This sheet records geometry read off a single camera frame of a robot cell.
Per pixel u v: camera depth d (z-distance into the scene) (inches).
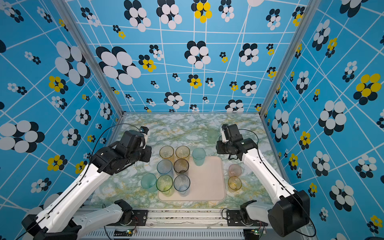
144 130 24.4
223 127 29.5
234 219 28.4
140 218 29.1
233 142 26.2
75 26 29.6
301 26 29.2
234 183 33.2
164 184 31.2
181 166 30.4
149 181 33.3
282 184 16.4
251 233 27.5
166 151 32.6
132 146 20.2
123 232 28.4
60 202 15.4
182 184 33.0
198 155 36.8
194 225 28.5
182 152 34.5
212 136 41.1
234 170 34.8
